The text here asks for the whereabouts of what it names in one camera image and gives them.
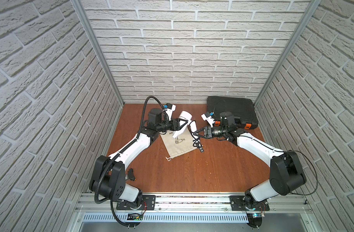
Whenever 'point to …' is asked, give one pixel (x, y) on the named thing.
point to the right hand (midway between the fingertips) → (196, 134)
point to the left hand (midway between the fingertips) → (186, 120)
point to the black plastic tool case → (243, 109)
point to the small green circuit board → (134, 217)
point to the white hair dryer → (187, 115)
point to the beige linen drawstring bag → (182, 144)
